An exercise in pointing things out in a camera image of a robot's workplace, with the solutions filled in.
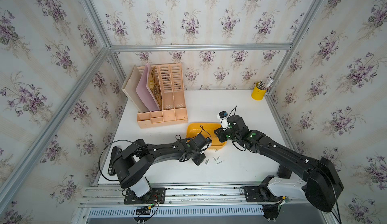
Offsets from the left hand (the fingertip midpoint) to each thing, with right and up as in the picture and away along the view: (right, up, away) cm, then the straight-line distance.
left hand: (203, 158), depth 85 cm
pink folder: (-34, +32, +6) cm, 47 cm away
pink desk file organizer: (-27, +48, +31) cm, 63 cm away
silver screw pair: (+8, -1, +1) cm, 8 cm away
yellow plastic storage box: (+2, +17, -2) cm, 17 cm away
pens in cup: (+47, +45, +22) cm, 68 cm away
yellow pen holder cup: (+43, +39, +26) cm, 64 cm away
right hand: (+7, +17, -3) cm, 18 cm away
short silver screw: (+2, -1, 0) cm, 3 cm away
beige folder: (-41, +41, -3) cm, 58 cm away
